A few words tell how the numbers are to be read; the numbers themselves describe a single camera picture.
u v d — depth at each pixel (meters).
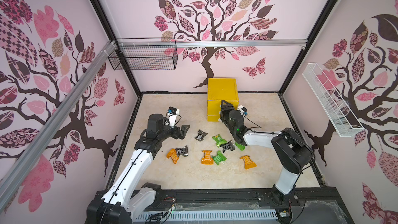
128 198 0.43
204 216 0.70
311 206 0.72
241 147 0.92
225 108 0.80
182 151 0.88
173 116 0.68
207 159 0.85
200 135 0.95
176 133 0.70
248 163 0.85
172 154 0.87
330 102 0.79
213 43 0.95
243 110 0.82
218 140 0.92
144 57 1.42
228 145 0.90
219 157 0.85
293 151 0.48
